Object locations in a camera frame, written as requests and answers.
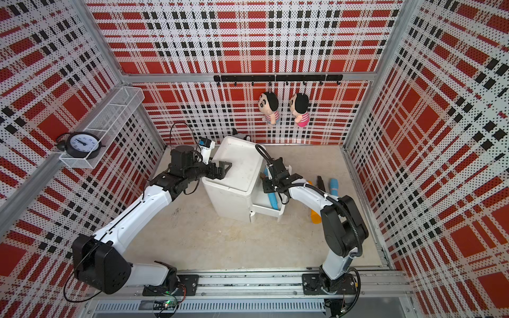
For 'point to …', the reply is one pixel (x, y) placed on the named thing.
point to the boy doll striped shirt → (268, 105)
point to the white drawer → (261, 205)
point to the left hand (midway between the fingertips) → (224, 161)
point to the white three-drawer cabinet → (233, 194)
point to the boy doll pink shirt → (299, 105)
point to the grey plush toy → (234, 133)
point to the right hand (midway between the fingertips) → (270, 183)
